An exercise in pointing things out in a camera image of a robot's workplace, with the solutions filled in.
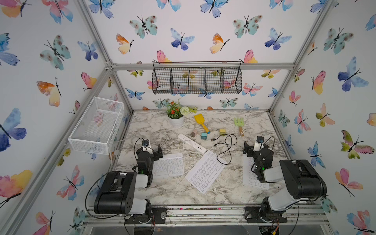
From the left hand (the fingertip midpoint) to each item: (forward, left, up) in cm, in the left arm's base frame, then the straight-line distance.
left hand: (153, 144), depth 91 cm
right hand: (0, -63, +1) cm, 63 cm away
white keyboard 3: (-19, -57, -9) cm, 61 cm away
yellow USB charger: (+15, -46, -9) cm, 50 cm away
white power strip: (+3, -26, -7) cm, 27 cm away
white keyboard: (-10, -10, -8) cm, 17 cm away
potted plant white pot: (+19, -13, -3) cm, 24 cm away
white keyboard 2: (-15, -32, -9) cm, 36 cm away
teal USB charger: (+11, -32, -8) cm, 35 cm away
